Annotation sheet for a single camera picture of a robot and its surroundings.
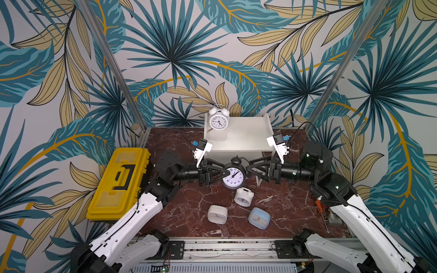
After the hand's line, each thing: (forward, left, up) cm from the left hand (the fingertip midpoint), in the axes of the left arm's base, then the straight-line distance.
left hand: (226, 174), depth 57 cm
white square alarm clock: (-4, +3, -30) cm, 30 cm away
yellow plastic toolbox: (+7, +46, -20) cm, 51 cm away
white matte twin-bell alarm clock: (+4, -10, -28) cm, 30 cm away
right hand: (+1, -7, +3) cm, 8 cm away
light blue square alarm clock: (-6, -16, -29) cm, 34 cm away
